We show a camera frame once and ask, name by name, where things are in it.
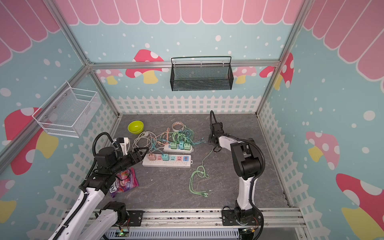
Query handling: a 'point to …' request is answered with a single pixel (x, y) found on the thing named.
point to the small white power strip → (167, 148)
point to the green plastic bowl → (135, 127)
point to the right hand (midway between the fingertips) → (214, 139)
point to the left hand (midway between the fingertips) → (146, 153)
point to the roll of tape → (177, 126)
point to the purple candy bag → (123, 181)
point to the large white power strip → (175, 161)
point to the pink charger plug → (151, 156)
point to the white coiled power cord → (148, 137)
